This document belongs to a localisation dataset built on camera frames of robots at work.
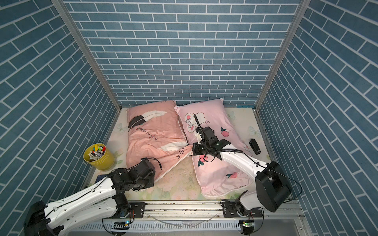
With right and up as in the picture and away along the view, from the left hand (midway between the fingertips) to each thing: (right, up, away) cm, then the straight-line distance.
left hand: (157, 183), depth 78 cm
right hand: (+19, +17, +6) cm, 26 cm away
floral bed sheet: (+12, -1, +7) cm, 14 cm away
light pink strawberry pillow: (+31, +3, +1) cm, 32 cm away
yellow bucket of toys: (-34, +15, +3) cm, 38 cm away
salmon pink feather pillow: (-7, +26, +18) cm, 32 cm away
